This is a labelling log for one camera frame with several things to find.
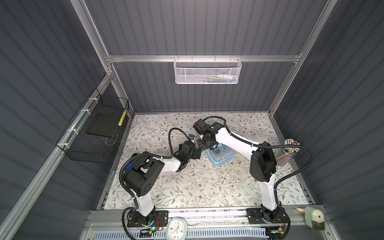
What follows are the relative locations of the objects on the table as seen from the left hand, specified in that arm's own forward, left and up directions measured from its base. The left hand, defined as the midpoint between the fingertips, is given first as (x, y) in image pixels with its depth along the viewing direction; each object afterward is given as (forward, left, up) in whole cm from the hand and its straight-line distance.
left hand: (193, 147), depth 96 cm
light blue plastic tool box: (-11, -14, +7) cm, 19 cm away
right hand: (-3, -7, +5) cm, 9 cm away
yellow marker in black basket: (+3, +39, +23) cm, 45 cm away
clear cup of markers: (-14, -51, +8) cm, 53 cm away
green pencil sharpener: (-43, -53, +4) cm, 69 cm away
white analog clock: (-43, +10, -2) cm, 45 cm away
